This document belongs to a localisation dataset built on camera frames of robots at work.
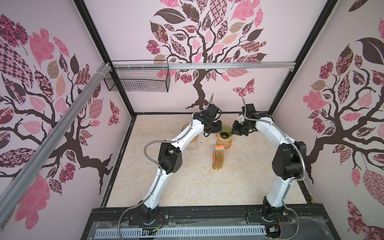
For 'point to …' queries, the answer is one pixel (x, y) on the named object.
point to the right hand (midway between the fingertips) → (231, 130)
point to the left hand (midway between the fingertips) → (219, 131)
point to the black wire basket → (138, 76)
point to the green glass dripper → (226, 131)
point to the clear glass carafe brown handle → (193, 144)
